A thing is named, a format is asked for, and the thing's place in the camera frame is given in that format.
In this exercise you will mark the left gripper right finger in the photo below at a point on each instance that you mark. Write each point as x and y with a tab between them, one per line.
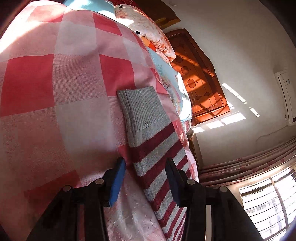
229	221

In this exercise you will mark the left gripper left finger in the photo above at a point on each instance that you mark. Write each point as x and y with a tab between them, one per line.
60	219

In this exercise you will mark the red grey striped sweater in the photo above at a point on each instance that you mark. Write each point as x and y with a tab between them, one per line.
152	139

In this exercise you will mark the barred window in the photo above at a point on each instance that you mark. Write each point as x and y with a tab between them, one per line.
269	201

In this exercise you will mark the pink floral curtain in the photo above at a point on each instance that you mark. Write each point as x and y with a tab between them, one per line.
238	170

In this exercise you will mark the dark wooden nightstand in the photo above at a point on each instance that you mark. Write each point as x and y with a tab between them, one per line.
195	149

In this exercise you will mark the pink checkered bed sheet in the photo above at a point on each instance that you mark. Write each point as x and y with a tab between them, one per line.
62	123

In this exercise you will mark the orange wooden headboard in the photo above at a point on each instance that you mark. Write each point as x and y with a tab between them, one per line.
207	98

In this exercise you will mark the white air conditioner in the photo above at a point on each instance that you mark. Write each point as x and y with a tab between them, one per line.
288	93

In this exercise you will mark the pink floral quilt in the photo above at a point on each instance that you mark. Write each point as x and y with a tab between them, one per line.
143	26

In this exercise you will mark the light blue floral quilt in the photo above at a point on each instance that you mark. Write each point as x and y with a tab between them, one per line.
171	79

